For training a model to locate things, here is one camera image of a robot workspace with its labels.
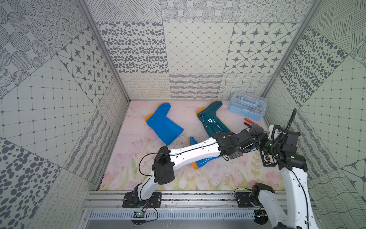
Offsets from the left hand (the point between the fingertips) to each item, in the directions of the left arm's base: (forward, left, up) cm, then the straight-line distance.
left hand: (242, 150), depth 70 cm
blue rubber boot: (+27, +47, -18) cm, 57 cm away
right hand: (+7, -6, 0) cm, 9 cm away
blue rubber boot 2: (-5, +23, -9) cm, 25 cm away
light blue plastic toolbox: (+41, -17, -9) cm, 45 cm away
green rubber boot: (+29, +10, -18) cm, 36 cm away
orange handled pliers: (+33, -20, -21) cm, 44 cm away
